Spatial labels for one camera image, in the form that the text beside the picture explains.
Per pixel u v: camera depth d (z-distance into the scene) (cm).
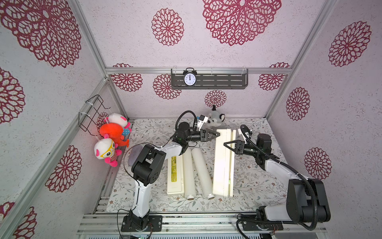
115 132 92
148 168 53
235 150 73
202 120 79
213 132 75
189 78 90
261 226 70
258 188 86
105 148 80
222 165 76
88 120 76
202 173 86
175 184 79
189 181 83
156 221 75
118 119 95
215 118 95
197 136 78
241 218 75
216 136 79
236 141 73
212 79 95
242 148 73
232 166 73
